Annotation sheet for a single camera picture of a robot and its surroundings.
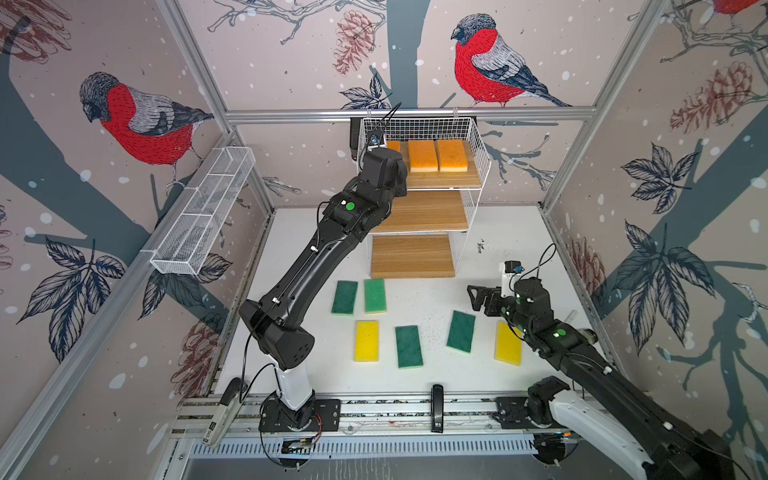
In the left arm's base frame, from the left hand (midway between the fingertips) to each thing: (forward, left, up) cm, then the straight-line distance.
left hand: (391, 167), depth 70 cm
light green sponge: (-11, +6, -43) cm, 45 cm away
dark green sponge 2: (-28, -4, -42) cm, 50 cm away
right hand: (-18, -24, -30) cm, 42 cm away
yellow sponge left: (-26, +8, -43) cm, 51 cm away
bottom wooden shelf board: (+4, -7, -43) cm, 43 cm away
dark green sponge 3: (-24, -21, -43) cm, 53 cm away
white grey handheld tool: (-41, +41, -40) cm, 70 cm away
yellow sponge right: (-29, -33, -40) cm, 59 cm away
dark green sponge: (-12, +15, -42) cm, 47 cm away
